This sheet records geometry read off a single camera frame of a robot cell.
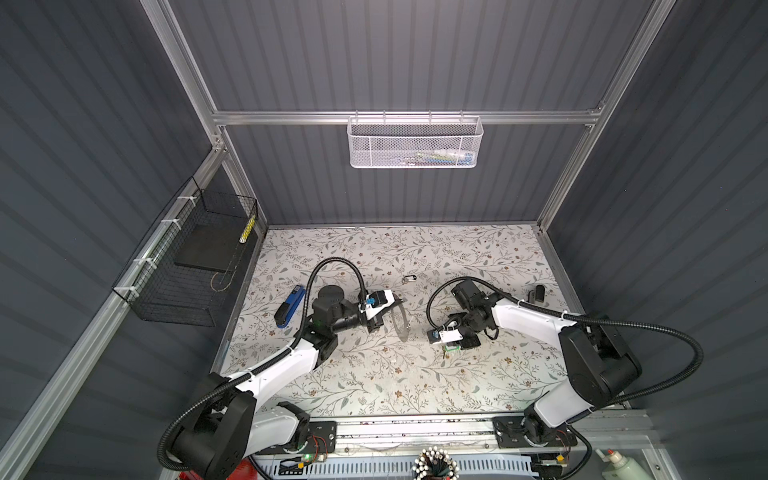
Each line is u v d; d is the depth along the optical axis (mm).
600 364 453
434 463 566
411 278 1051
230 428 408
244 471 687
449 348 885
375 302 629
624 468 638
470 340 790
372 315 677
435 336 766
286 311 895
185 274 722
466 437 753
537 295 953
